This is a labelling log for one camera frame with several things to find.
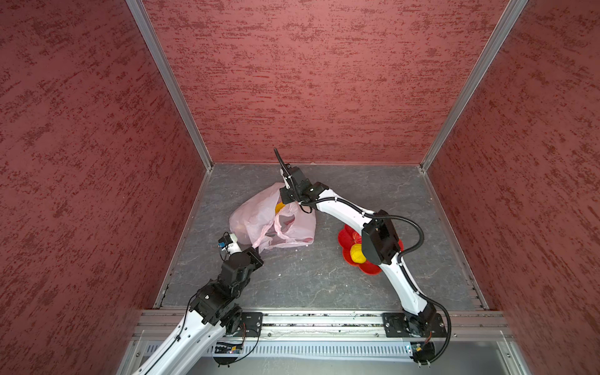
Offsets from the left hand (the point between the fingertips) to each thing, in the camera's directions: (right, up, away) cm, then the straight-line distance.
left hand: (260, 251), depth 80 cm
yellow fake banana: (+6, +16, +3) cm, 17 cm away
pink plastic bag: (-2, +10, +1) cm, 11 cm away
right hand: (+7, +20, +15) cm, 26 cm away
